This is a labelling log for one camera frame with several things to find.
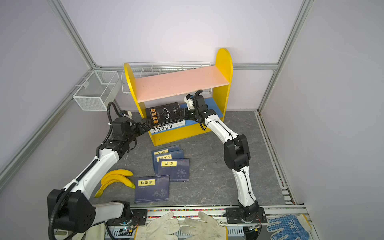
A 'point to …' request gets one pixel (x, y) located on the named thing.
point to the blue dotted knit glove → (296, 227)
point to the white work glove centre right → (205, 228)
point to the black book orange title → (165, 114)
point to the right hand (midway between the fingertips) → (178, 114)
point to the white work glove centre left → (163, 227)
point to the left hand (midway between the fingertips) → (146, 124)
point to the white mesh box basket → (96, 90)
